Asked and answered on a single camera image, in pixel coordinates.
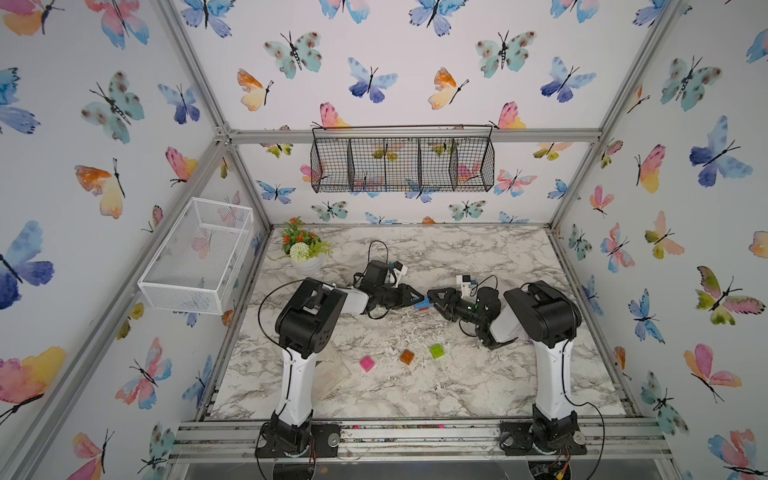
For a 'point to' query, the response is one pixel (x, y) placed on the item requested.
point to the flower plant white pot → (305, 249)
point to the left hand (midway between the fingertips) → (423, 298)
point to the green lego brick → (437, 351)
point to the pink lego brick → (367, 363)
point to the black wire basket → (403, 158)
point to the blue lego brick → (424, 305)
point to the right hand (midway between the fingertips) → (430, 295)
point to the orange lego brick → (407, 357)
